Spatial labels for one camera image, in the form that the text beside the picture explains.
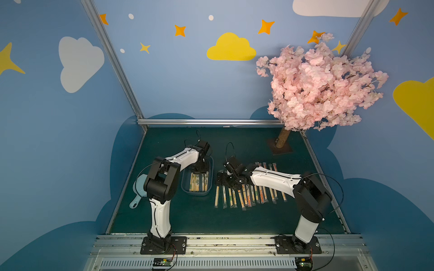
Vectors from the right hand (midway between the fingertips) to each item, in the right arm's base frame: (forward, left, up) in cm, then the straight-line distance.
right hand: (222, 182), depth 88 cm
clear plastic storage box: (+2, +21, -4) cm, 22 cm away
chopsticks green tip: (-7, -7, -6) cm, 12 cm away
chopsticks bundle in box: (+1, +16, -5) cm, 16 cm away
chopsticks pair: (-5, +2, -6) cm, 9 cm away
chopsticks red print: (-5, -15, -6) cm, 16 cm away
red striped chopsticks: (-11, -11, -6) cm, 17 cm away
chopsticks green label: (-2, -19, -5) cm, 20 cm away
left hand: (+9, +12, -4) cm, 16 cm away
